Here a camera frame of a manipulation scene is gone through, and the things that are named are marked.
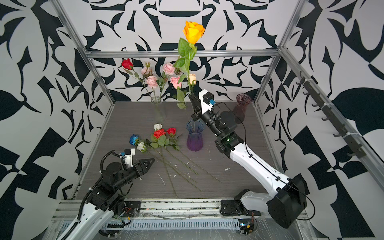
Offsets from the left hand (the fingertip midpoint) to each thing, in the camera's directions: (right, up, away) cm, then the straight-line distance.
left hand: (152, 159), depth 76 cm
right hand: (+20, +30, -15) cm, 39 cm away
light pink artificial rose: (+15, +32, -1) cm, 35 cm away
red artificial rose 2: (+7, +11, +23) cm, 27 cm away
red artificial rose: (0, +6, +20) cm, 21 cm away
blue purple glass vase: (+21, +8, +15) cm, 27 cm away
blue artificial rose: (-17, +6, +18) cm, 26 cm away
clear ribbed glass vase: (-3, +23, +29) cm, 37 cm away
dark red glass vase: (+50, +25, +21) cm, 60 cm away
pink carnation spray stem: (-3, +41, +9) cm, 42 cm away
